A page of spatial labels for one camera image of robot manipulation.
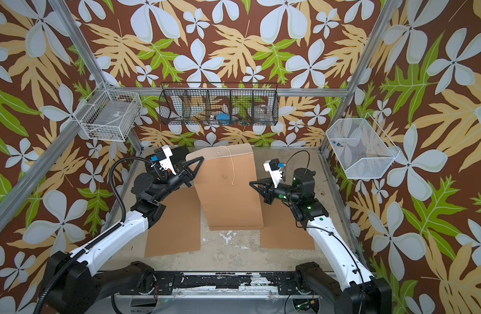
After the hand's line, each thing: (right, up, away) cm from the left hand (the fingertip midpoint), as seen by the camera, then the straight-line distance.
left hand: (202, 157), depth 65 cm
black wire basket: (+10, +29, +31) cm, 43 cm away
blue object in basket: (+5, +20, +29) cm, 36 cm away
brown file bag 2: (-16, -32, +23) cm, 42 cm away
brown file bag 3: (+32, -32, +24) cm, 51 cm away
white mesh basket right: (+66, +5, +18) cm, 69 cm away
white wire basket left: (-46, +20, +21) cm, 54 cm away
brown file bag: (+6, -10, +4) cm, 12 cm away
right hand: (+17, -10, +5) cm, 20 cm away
